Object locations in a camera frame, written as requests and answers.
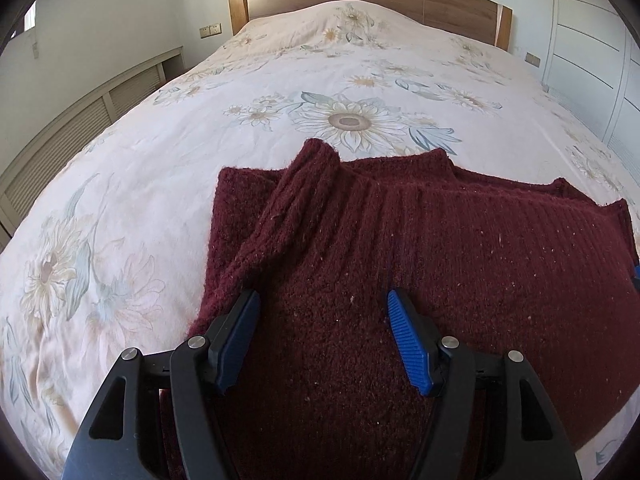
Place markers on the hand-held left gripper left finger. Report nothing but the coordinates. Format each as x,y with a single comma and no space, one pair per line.
235,345

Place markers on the wall socket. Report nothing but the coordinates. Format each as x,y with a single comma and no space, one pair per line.
210,31
532,59

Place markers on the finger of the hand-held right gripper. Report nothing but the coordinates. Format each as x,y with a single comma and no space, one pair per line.
636,275

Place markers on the window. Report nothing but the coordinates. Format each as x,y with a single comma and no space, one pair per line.
31,15

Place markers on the dark red knitted sweater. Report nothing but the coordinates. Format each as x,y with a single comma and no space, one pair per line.
350,240

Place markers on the white wardrobe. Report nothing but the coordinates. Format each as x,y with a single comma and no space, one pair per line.
585,35

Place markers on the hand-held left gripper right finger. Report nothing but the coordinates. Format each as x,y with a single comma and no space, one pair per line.
412,345

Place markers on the floral white duvet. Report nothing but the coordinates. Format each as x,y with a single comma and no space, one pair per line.
175,135

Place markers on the low beige slatted cabinet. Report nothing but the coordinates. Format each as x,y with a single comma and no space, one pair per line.
75,125

